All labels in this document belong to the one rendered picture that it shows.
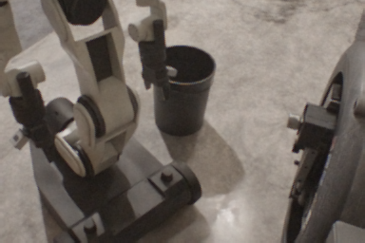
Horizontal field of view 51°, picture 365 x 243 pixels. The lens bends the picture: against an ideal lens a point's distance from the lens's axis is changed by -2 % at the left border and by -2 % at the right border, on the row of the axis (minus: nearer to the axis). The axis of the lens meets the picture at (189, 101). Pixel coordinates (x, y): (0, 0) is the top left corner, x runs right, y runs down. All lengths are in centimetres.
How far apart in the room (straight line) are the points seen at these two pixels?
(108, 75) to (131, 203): 54
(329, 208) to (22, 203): 132
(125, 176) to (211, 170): 45
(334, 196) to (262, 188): 101
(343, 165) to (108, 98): 67
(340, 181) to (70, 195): 106
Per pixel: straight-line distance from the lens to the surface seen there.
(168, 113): 188
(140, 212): 149
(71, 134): 158
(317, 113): 104
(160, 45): 124
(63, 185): 162
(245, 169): 190
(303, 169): 127
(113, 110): 117
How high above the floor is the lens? 146
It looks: 42 degrees down
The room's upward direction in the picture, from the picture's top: 6 degrees clockwise
